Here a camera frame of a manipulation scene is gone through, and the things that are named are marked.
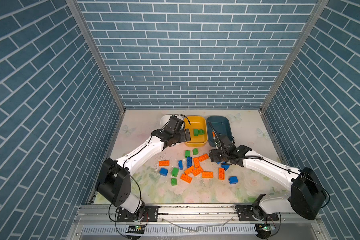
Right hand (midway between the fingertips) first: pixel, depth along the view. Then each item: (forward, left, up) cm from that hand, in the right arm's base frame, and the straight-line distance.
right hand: (212, 153), depth 86 cm
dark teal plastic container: (+29, -9, -9) cm, 31 cm away
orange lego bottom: (-12, +14, -9) cm, 21 cm away
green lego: (-9, +21, -9) cm, 25 cm away
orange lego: (-4, +29, -9) cm, 31 cm away
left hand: (+6, +17, +7) cm, 19 cm away
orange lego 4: (-8, -6, -9) cm, 14 cm away
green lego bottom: (-15, +21, -7) cm, 27 cm away
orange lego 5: (+1, +5, -9) cm, 10 cm away
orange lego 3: (-9, +2, -9) cm, 13 cm away
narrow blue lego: (-5, +19, -9) cm, 21 cm away
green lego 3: (+20, +7, -7) cm, 22 cm away
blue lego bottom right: (-11, -13, -9) cm, 19 cm away
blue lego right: (-4, -9, -8) cm, 13 cm away
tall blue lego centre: (-3, +13, -8) cm, 16 cm away
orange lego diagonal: (-8, +12, -7) cm, 16 cm away
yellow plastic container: (+29, +10, -6) cm, 31 cm away
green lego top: (+20, +11, -7) cm, 24 cm away
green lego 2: (+5, +10, -9) cm, 14 cm away
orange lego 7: (+22, -3, -11) cm, 25 cm away
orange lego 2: (-8, +8, -9) cm, 14 cm away
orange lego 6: (-2, +9, -9) cm, 13 cm away
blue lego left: (-10, +28, -8) cm, 31 cm away
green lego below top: (+3, +15, -9) cm, 18 cm away
